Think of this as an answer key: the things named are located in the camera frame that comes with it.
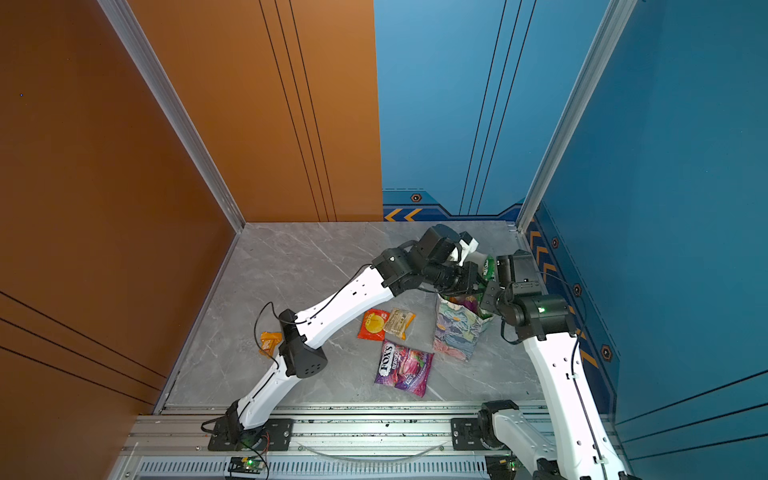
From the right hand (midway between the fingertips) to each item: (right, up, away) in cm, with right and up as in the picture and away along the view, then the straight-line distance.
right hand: (492, 294), depth 71 cm
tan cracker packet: (-22, -12, +20) cm, 32 cm away
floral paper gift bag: (-8, -9, +1) cm, 12 cm away
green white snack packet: (-1, +6, -2) cm, 7 cm away
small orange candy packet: (-61, -17, +16) cm, 65 cm away
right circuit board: (+2, -41, -1) cm, 41 cm away
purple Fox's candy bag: (-21, -22, +10) cm, 32 cm away
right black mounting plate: (-6, -35, +1) cm, 35 cm away
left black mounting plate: (-53, -36, +2) cm, 64 cm away
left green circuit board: (-59, -41, 0) cm, 72 cm away
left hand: (-1, +2, -5) cm, 6 cm away
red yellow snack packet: (-30, -12, +18) cm, 37 cm away
